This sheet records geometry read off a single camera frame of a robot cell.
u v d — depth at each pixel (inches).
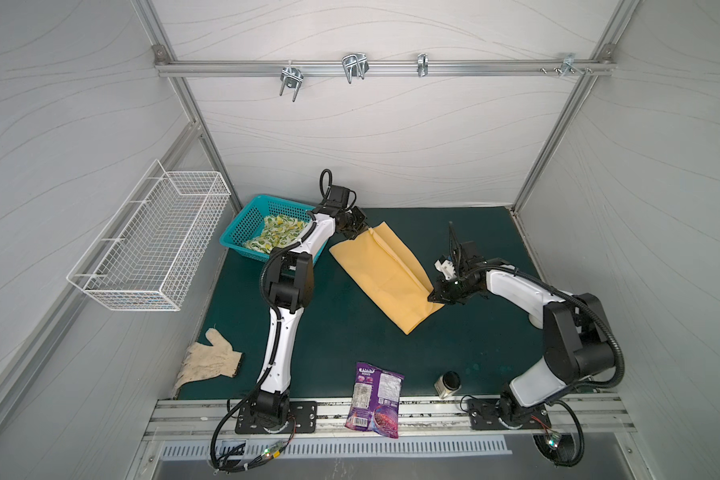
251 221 43.5
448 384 27.6
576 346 17.8
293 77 31.3
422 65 30.8
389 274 37.3
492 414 28.9
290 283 25.0
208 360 32.3
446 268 33.8
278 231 42.9
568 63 30.1
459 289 30.3
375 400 28.9
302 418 29.0
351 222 35.9
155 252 27.1
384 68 30.9
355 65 30.1
